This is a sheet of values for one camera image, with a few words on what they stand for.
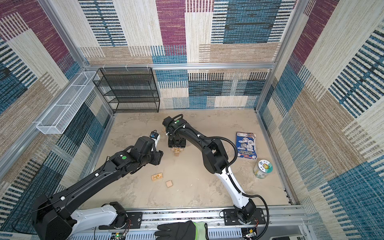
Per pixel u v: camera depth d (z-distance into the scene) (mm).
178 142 819
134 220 734
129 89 1110
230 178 617
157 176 866
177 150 938
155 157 703
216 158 607
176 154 956
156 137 701
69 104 778
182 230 700
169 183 837
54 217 376
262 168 812
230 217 735
